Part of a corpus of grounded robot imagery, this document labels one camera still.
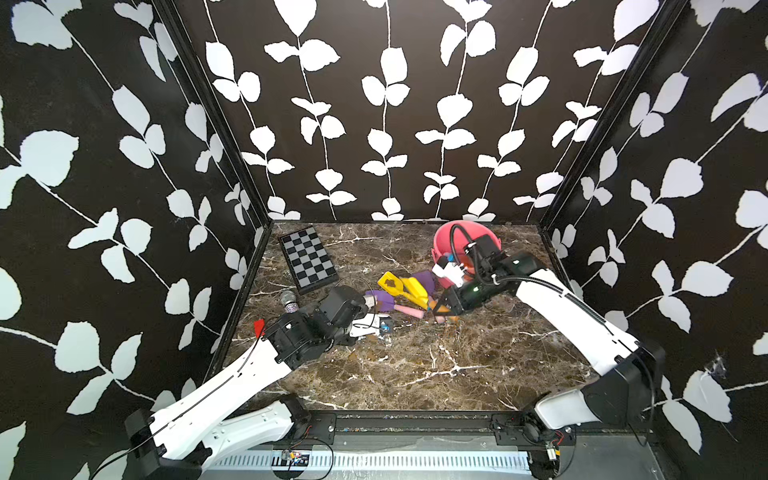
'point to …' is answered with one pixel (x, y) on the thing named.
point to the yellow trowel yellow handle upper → (408, 287)
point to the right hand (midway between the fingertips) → (436, 306)
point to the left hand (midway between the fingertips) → (353, 302)
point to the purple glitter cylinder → (289, 301)
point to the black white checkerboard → (308, 260)
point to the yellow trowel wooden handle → (443, 309)
